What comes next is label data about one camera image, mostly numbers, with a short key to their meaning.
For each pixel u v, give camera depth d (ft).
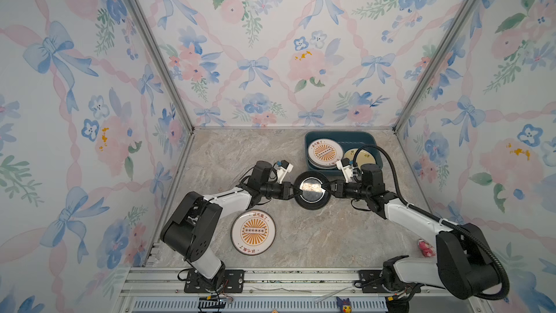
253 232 2.76
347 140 3.72
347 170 2.57
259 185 2.34
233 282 2.42
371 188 2.22
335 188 2.64
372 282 2.35
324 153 3.49
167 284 2.47
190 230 1.48
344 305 2.23
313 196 2.71
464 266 1.37
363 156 3.50
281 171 2.63
